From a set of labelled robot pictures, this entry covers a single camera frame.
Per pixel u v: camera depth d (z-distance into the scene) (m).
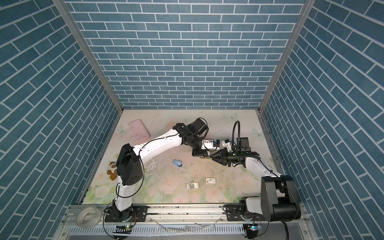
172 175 0.87
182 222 0.72
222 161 0.76
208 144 0.71
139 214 0.74
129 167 0.48
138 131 1.08
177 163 0.89
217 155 0.80
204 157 0.82
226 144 0.82
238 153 0.70
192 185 0.83
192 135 0.62
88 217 0.74
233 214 0.73
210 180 0.83
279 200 0.42
